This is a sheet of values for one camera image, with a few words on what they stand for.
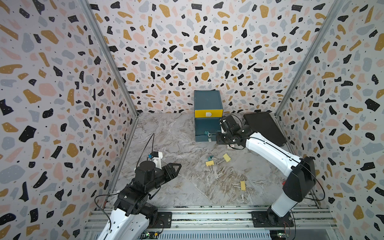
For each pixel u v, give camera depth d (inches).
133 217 18.7
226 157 38.0
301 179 17.3
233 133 24.7
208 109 37.1
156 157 25.9
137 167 20.3
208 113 37.7
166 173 24.2
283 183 20.1
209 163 36.8
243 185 33.5
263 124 43.2
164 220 29.0
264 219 28.8
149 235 27.7
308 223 29.4
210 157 36.5
